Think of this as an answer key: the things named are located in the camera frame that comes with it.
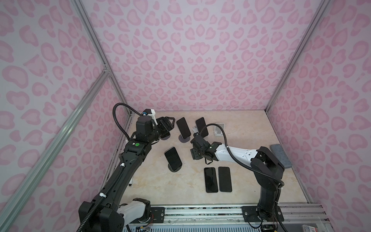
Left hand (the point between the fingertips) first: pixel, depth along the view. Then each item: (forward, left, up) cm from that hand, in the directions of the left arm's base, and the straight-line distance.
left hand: (171, 121), depth 75 cm
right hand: (-3, -15, -25) cm, 29 cm away
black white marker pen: (-22, +25, -29) cm, 45 cm away
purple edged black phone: (-20, -30, -30) cm, 47 cm away
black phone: (+10, -5, -18) cm, 21 cm away
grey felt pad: (-6, -67, -27) cm, 73 cm away
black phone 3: (-20, -21, -29) cm, 42 cm away
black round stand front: (-16, 0, -27) cm, 31 cm away
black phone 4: (-12, 0, -18) cm, 22 cm away
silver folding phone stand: (+14, -30, -29) cm, 44 cm away
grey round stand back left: (+8, +8, -27) cm, 29 cm away
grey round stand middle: (+8, -5, -31) cm, 32 cm away
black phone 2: (+13, -16, -18) cm, 28 cm away
